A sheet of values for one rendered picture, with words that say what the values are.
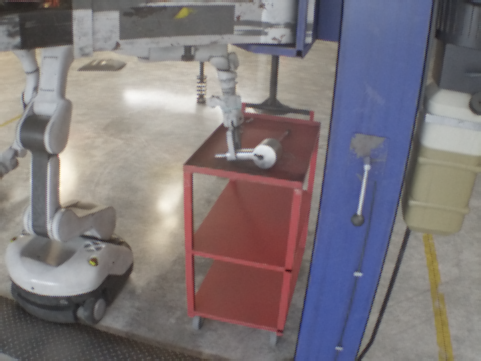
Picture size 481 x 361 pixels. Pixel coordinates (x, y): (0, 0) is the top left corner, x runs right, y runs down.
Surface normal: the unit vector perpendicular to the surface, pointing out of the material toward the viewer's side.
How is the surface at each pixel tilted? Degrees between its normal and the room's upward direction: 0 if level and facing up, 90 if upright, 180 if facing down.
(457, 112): 90
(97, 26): 90
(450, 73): 90
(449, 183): 90
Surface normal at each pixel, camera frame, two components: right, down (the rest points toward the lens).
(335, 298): -0.24, 0.43
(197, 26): 0.41, 0.43
